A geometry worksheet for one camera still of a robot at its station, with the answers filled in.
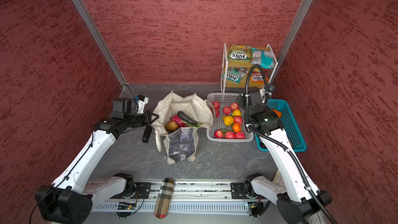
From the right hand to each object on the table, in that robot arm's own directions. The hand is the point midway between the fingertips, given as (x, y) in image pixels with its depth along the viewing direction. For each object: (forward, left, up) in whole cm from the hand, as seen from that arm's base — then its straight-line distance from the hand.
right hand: (247, 101), depth 70 cm
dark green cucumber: (+5, +31, -20) cm, 37 cm away
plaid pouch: (-34, +40, -28) cm, 60 cm away
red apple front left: (-3, +12, -27) cm, 30 cm away
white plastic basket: (+23, +7, -28) cm, 37 cm away
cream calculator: (-27, -16, -29) cm, 43 cm away
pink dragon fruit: (+3, +34, -23) cm, 41 cm away
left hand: (-2, +44, -11) cm, 45 cm away
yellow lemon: (+5, +5, -25) cm, 26 cm away
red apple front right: (-4, -1, -26) cm, 27 cm away
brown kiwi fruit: (0, +39, -20) cm, 44 cm away
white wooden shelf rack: (+26, +5, -13) cm, 29 cm away
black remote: (0, +55, -29) cm, 63 cm away
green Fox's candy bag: (+33, -2, -12) cm, 35 cm away
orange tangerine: (+1, 0, -27) cm, 27 cm away
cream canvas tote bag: (-13, +32, -16) cm, 38 cm away
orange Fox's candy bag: (+32, -17, -14) cm, 39 cm away
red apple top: (+18, -1, -27) cm, 32 cm away
